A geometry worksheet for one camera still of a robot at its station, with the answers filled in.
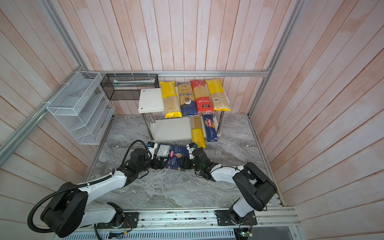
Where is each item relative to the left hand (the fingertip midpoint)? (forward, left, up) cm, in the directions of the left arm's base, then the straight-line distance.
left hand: (163, 159), depth 86 cm
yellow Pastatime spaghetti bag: (+20, -20, +1) cm, 29 cm away
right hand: (0, -9, -2) cm, 10 cm away
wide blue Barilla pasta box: (+5, -5, -1) cm, 7 cm away
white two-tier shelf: (+27, +4, -4) cm, 28 cm away
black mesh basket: (+49, +29, +17) cm, 59 cm away
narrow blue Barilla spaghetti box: (+19, -30, +2) cm, 35 cm away
